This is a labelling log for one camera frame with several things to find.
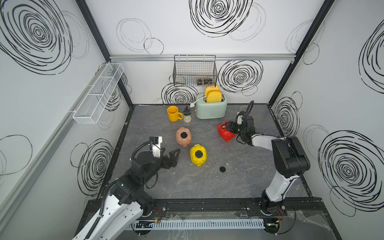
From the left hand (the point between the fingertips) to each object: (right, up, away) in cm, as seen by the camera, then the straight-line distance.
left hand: (172, 150), depth 70 cm
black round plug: (+13, -6, +15) cm, 21 cm away
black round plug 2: (+27, -15, +17) cm, 35 cm away
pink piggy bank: (+4, 0, +23) cm, 23 cm away
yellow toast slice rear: (+22, +35, +30) cm, 51 cm away
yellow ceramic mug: (-4, +18, +34) cm, 39 cm away
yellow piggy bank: (+11, -9, +13) cm, 19 cm away
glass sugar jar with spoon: (+5, +16, +38) cm, 42 cm away
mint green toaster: (+22, +21, +36) cm, 47 cm away
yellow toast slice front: (+24, +29, +29) cm, 48 cm away
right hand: (+34, +11, +28) cm, 45 cm away
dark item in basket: (+18, +37, +19) cm, 46 cm away
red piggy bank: (+31, +4, +25) cm, 40 cm away
